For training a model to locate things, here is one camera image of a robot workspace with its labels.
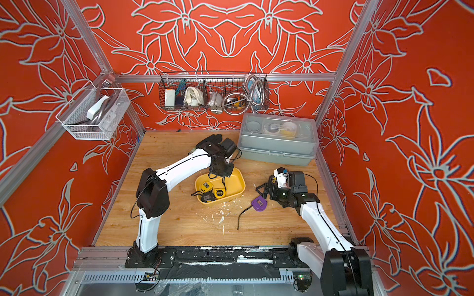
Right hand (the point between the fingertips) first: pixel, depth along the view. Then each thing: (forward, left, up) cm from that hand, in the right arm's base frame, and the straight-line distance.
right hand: (261, 190), depth 82 cm
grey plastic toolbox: (+24, -9, +9) cm, 27 cm away
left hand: (+10, +16, 0) cm, 18 cm away
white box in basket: (+38, +45, +24) cm, 64 cm away
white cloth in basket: (+39, +34, +24) cm, 56 cm away
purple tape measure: (-3, 0, -8) cm, 8 cm away
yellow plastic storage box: (+7, +12, -9) cm, 17 cm away
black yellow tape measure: (0, +26, -7) cm, 27 cm away
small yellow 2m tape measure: (+2, +20, -8) cm, 21 cm away
